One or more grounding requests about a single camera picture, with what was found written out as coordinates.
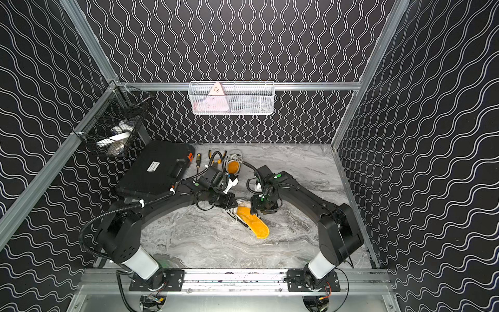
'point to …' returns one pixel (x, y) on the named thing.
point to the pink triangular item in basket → (216, 101)
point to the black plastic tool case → (155, 167)
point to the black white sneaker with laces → (233, 156)
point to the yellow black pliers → (219, 160)
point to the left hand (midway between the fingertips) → (237, 202)
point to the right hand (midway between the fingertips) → (256, 211)
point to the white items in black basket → (116, 143)
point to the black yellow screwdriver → (198, 161)
